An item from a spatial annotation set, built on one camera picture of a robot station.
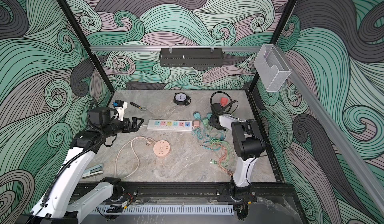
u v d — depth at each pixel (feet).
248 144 1.63
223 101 3.70
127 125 2.04
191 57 3.12
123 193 2.38
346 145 1.60
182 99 3.65
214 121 2.43
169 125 3.17
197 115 3.36
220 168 2.66
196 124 3.25
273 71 2.47
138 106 3.59
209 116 3.35
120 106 2.05
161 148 2.82
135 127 2.10
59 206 1.25
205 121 3.28
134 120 2.11
